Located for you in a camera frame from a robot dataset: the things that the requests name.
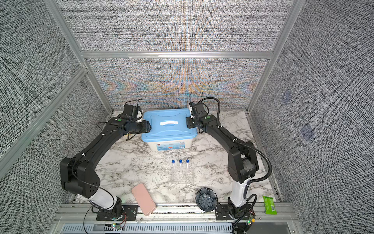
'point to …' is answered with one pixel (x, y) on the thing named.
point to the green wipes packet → (269, 206)
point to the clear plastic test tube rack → (182, 175)
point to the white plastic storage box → (163, 146)
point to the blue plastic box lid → (168, 124)
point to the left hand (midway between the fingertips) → (148, 127)
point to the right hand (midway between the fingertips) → (190, 120)
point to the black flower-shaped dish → (206, 199)
